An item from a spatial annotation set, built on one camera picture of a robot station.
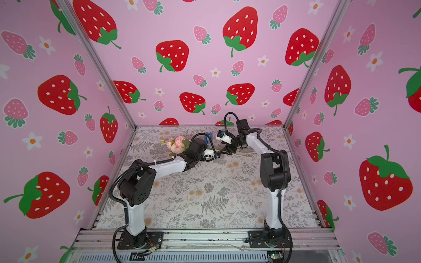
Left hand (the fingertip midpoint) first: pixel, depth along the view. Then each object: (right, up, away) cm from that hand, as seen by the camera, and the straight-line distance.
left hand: (204, 143), depth 96 cm
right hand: (+9, -2, 0) cm, 10 cm away
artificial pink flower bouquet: (-16, -1, -5) cm, 17 cm away
